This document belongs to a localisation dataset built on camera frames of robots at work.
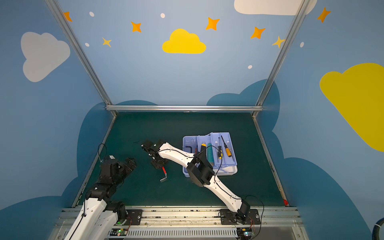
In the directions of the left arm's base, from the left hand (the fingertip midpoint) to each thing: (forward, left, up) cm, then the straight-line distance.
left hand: (133, 163), depth 82 cm
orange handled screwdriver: (+8, -54, +2) cm, 55 cm away
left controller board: (-30, +2, -11) cm, 32 cm away
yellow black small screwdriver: (+7, -49, +1) cm, 50 cm away
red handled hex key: (-1, -17, -11) cm, 20 cm away
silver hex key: (+17, -32, -11) cm, 38 cm away
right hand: (+5, -13, -10) cm, 17 cm away
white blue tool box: (-1, -52, -1) cm, 52 cm away
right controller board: (-30, -59, -11) cm, 67 cm away
